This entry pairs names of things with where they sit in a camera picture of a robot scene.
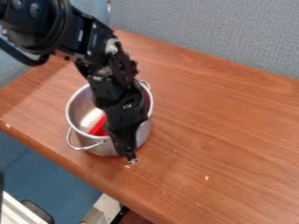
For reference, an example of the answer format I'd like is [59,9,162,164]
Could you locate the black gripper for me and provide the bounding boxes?
[102,87,151,165]

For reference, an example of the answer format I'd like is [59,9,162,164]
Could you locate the red block object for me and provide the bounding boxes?
[89,116,109,137]

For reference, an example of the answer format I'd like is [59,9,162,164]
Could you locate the metal pot with handles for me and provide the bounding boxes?
[66,80,155,157]

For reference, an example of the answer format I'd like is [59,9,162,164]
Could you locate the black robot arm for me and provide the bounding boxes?
[0,0,154,165]

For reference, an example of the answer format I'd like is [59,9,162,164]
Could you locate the white device under table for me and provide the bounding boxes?
[0,192,55,224]

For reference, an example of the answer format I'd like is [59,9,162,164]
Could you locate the white table bracket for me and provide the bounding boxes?
[79,193,130,224]

